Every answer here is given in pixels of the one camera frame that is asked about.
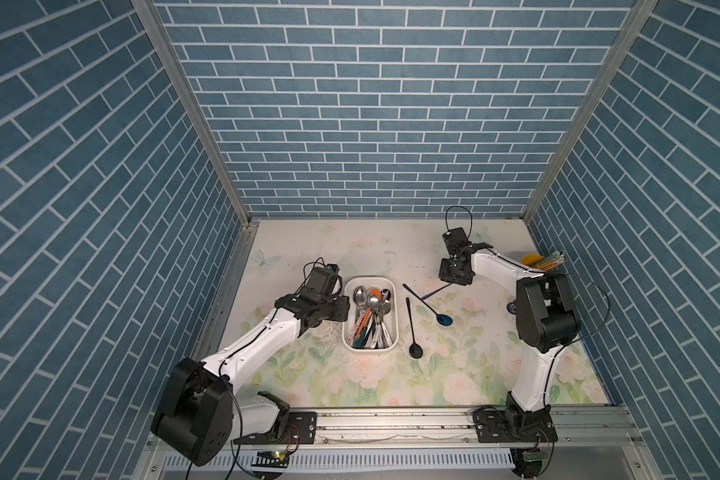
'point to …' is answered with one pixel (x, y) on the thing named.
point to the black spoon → (415, 350)
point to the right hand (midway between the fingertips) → (450, 276)
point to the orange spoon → (372, 293)
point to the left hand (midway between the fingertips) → (349, 306)
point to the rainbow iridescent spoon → (437, 290)
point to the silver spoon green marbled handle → (360, 297)
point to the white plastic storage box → (373, 325)
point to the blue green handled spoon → (443, 320)
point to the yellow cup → (531, 258)
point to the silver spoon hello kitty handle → (387, 308)
